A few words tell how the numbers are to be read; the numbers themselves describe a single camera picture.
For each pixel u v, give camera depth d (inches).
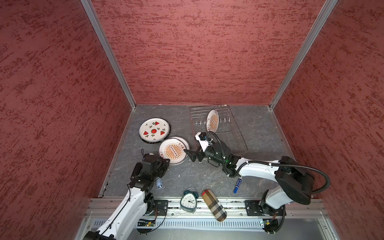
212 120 39.4
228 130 40.7
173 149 35.8
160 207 29.2
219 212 27.7
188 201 28.6
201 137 26.0
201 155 27.0
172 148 36.1
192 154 26.7
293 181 17.4
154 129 40.4
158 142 38.0
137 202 21.6
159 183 30.8
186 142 38.0
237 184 31.9
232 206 29.8
